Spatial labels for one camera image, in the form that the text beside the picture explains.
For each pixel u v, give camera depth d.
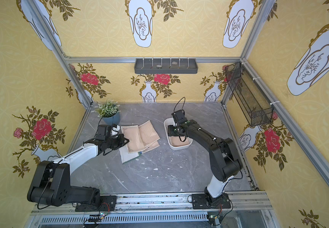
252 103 0.84
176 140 0.97
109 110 0.95
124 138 0.83
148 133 1.00
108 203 0.73
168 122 1.05
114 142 0.77
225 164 0.47
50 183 0.47
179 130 0.66
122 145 0.81
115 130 0.78
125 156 0.90
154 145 0.95
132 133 0.94
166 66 0.92
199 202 0.74
